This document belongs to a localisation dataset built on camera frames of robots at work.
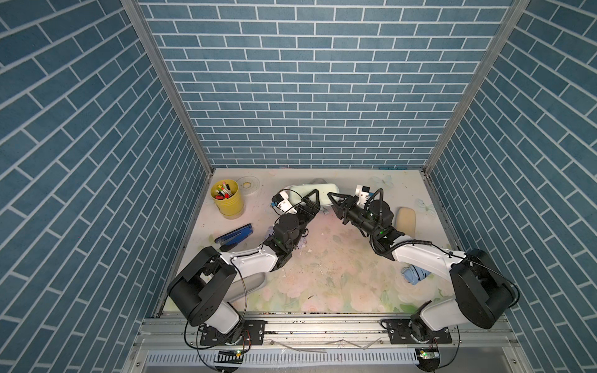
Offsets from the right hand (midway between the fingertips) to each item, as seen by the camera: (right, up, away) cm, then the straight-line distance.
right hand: (330, 196), depth 77 cm
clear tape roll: (-38, +5, +38) cm, 54 cm away
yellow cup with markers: (-39, -1, +14) cm, 42 cm away
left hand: (-2, -1, +3) cm, 4 cm away
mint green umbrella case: (-11, +1, -5) cm, 12 cm away
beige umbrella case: (+34, -11, +22) cm, 42 cm away
